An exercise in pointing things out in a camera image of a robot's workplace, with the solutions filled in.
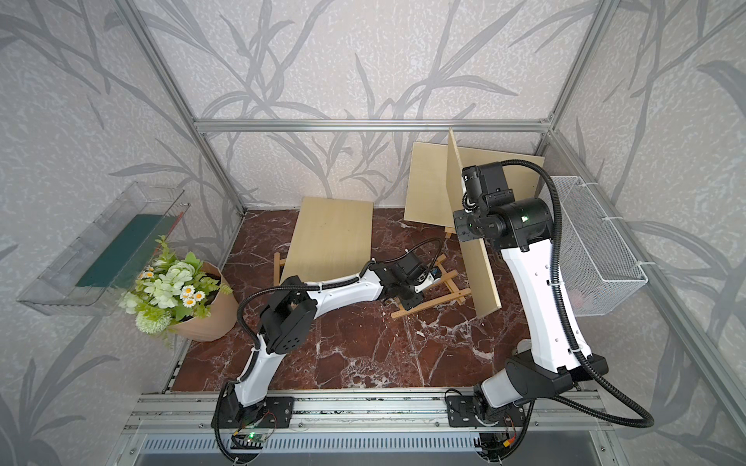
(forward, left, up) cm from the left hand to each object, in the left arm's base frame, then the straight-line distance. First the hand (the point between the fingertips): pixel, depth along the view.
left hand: (419, 295), depth 92 cm
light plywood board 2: (-5, -10, +30) cm, 32 cm away
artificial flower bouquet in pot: (-14, +55, +26) cm, 62 cm away
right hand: (+2, -9, +34) cm, 35 cm away
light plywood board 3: (+26, +32, -4) cm, 41 cm away
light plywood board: (+35, -4, +9) cm, 36 cm away
